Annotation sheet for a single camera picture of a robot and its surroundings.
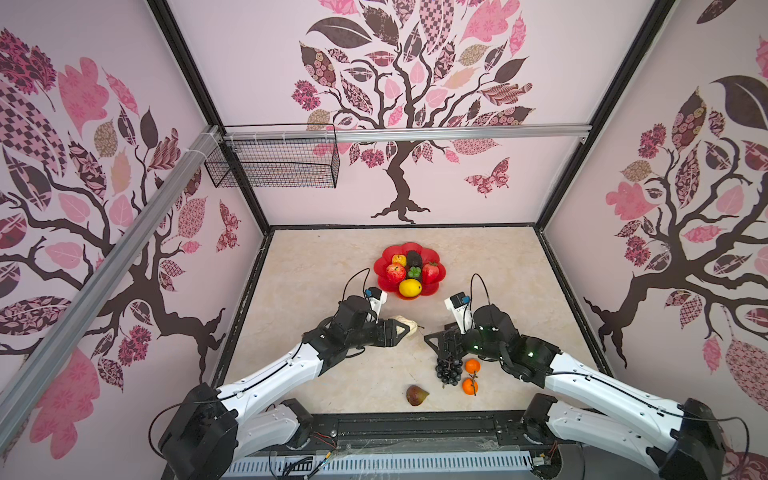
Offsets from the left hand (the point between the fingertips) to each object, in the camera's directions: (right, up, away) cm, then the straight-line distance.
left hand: (400, 335), depth 78 cm
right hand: (+9, +2, -3) cm, 9 cm away
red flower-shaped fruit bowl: (+11, +21, +29) cm, 37 cm away
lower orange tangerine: (+19, -14, +1) cm, 23 cm away
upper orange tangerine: (+20, -9, +3) cm, 22 cm away
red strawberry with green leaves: (+12, +16, +22) cm, 30 cm away
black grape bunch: (+14, -11, +3) cm, 18 cm away
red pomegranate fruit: (-1, +16, +21) cm, 26 cm away
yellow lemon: (+4, +11, +16) cm, 20 cm away
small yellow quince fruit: (0, +20, +25) cm, 33 cm away
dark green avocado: (+6, +20, +29) cm, 35 cm away
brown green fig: (+4, -15, -2) cm, 16 cm away
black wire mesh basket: (-40, +54, +16) cm, 69 cm away
